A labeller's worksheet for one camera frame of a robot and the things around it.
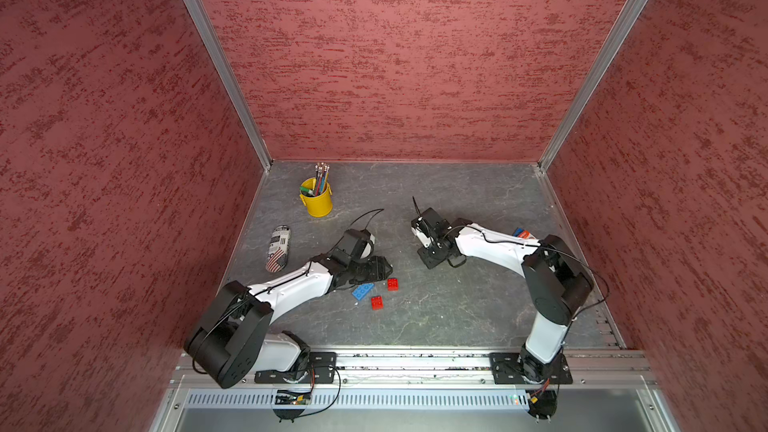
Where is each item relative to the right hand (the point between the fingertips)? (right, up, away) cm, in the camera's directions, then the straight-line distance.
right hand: (432, 260), depth 92 cm
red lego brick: (-13, -6, -5) cm, 15 cm away
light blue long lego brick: (-21, -7, -7) cm, 24 cm away
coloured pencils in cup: (-36, +27, +3) cm, 45 cm away
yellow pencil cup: (-39, +17, +13) cm, 44 cm away
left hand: (-15, -3, -6) cm, 17 cm away
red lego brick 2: (-17, -10, -8) cm, 22 cm away
